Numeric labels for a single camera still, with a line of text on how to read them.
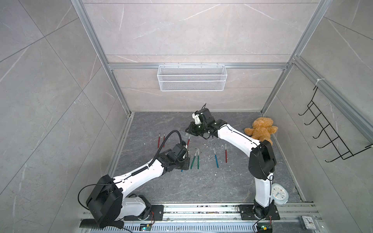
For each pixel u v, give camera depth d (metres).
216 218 0.73
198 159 0.93
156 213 0.73
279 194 0.77
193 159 0.93
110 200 0.40
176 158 0.63
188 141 1.01
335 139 0.63
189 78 1.01
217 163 0.92
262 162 0.50
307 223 0.69
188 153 0.93
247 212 0.73
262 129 0.98
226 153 0.97
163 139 1.03
